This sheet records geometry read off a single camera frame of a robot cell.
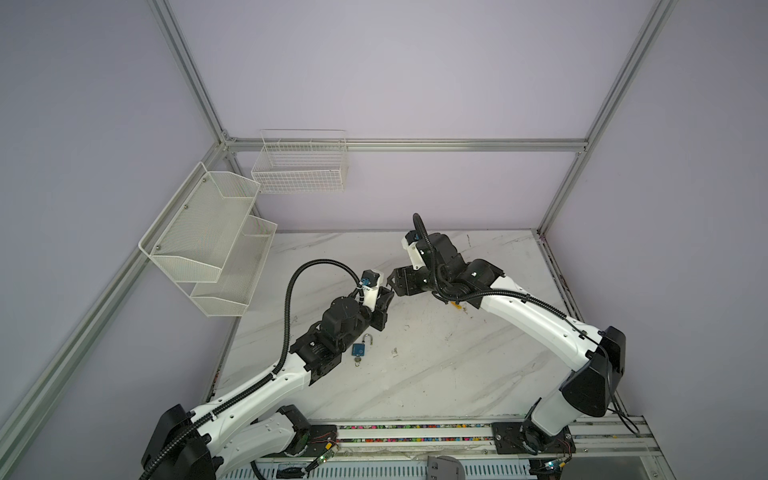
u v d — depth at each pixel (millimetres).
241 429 441
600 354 445
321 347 566
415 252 591
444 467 690
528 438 655
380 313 649
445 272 561
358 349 884
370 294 648
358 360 860
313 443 733
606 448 733
